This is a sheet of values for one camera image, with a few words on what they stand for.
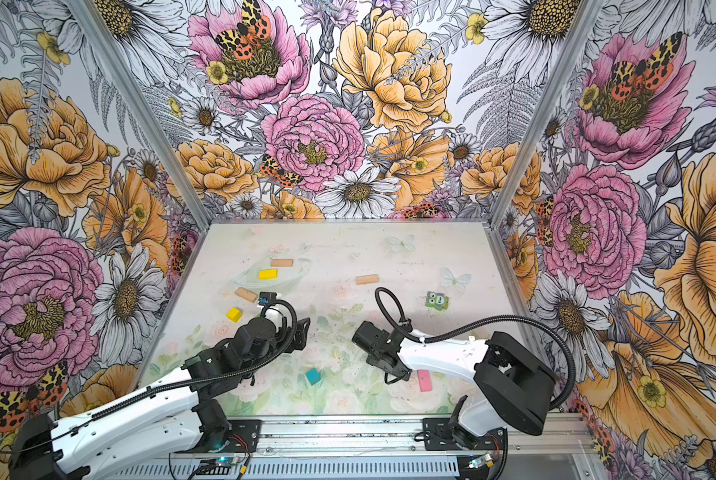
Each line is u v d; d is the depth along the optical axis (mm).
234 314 941
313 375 849
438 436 734
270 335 589
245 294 997
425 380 829
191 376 532
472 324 497
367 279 1052
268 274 1076
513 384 432
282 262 1086
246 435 741
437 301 970
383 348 636
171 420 596
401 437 760
